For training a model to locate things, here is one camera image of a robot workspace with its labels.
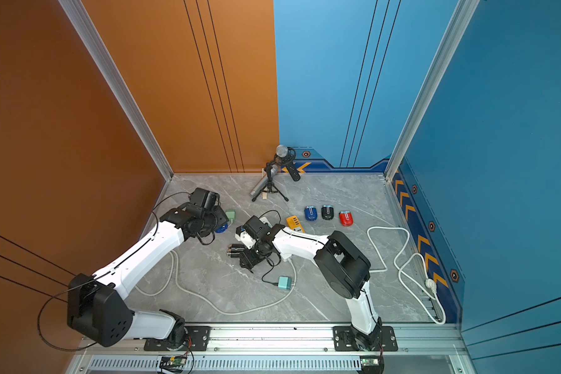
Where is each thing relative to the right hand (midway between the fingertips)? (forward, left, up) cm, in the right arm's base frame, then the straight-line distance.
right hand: (247, 260), depth 87 cm
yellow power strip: (+18, -18, -1) cm, 25 cm away
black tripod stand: (+34, -7, +4) cm, 35 cm away
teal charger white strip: (-8, -14, -2) cm, 16 cm away
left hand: (+12, +8, +13) cm, 19 cm away
